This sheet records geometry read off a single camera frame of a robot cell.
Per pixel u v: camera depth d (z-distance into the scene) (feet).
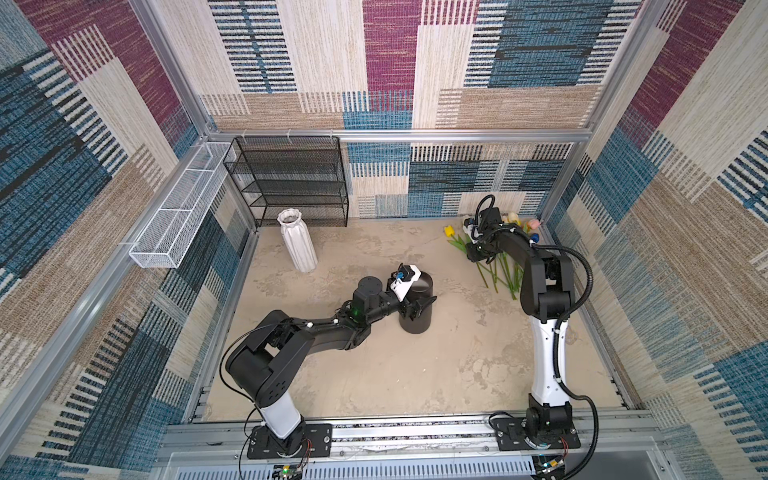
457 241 3.74
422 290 2.55
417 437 2.49
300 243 3.10
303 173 3.55
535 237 3.66
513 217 3.65
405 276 2.31
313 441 2.39
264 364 1.53
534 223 3.66
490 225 2.93
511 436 2.39
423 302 2.47
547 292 2.06
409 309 2.45
